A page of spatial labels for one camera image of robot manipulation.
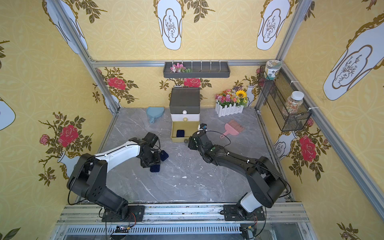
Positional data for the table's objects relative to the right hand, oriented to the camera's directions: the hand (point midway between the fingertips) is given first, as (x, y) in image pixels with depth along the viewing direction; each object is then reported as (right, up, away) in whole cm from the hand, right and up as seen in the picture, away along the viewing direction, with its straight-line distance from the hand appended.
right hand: (196, 136), depth 90 cm
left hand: (-27, -16, 0) cm, 31 cm away
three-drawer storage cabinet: (-7, +18, +7) cm, 21 cm away
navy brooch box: (-21, -13, +5) cm, 25 cm away
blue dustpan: (-34, +16, +31) cm, 49 cm away
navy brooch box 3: (-24, -19, -3) cm, 30 cm away
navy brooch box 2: (-11, +1, +13) cm, 17 cm away
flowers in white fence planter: (+25, +23, +17) cm, 38 cm away
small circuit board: (-36, -44, -17) cm, 59 cm away
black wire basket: (+53, +28, +9) cm, 61 cm away
